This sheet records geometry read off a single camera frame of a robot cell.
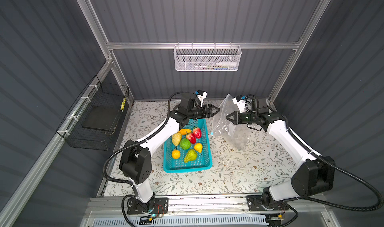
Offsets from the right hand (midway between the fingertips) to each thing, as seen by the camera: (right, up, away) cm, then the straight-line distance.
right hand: (228, 118), depth 80 cm
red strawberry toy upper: (-17, -10, +18) cm, 27 cm away
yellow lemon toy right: (-16, -18, +10) cm, 26 cm away
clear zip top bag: (+11, -13, +19) cm, 25 cm away
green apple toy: (-24, -16, +9) cm, 30 cm away
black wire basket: (-70, +13, -1) cm, 72 cm away
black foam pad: (-64, 0, -8) cm, 65 cm away
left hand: (-7, +4, -2) cm, 8 cm away
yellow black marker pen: (-59, +8, +3) cm, 59 cm away
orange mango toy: (-25, -9, +17) cm, 32 cm away
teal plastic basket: (-13, -26, +8) cm, 30 cm away
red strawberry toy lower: (-21, -13, +14) cm, 28 cm away
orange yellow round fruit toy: (-29, -21, +6) cm, 37 cm away
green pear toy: (-21, -22, +4) cm, 30 cm away
